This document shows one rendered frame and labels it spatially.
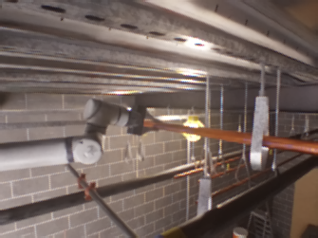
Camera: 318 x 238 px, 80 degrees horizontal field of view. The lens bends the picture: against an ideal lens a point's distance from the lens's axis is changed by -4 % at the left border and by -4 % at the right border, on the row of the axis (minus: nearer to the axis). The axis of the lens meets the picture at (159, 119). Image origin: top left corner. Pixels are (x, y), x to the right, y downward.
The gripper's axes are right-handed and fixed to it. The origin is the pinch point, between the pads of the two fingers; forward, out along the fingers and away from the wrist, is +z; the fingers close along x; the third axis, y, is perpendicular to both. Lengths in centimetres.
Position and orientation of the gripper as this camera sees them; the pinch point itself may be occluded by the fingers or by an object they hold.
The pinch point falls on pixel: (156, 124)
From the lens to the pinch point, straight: 95.6
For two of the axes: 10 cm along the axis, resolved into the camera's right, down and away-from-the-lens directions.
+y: -6.0, -0.6, 8.0
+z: 7.7, 2.1, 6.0
